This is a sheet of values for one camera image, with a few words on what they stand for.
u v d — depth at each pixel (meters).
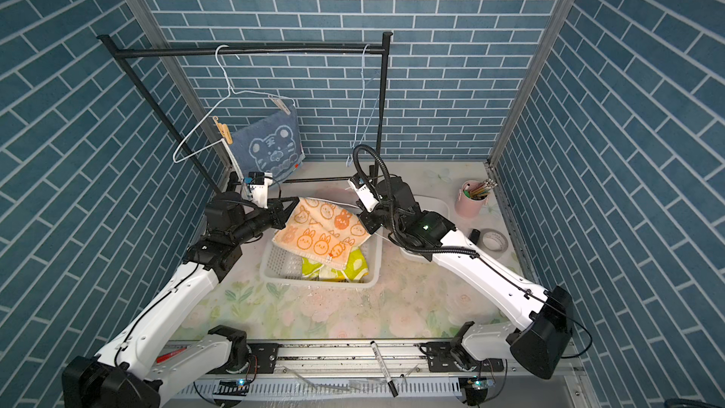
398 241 0.52
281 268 0.88
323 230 0.85
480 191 0.94
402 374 0.72
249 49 0.63
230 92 0.68
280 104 0.84
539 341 0.38
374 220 0.64
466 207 0.99
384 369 0.72
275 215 0.65
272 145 0.86
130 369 0.39
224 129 0.72
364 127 1.10
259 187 0.66
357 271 0.88
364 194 0.62
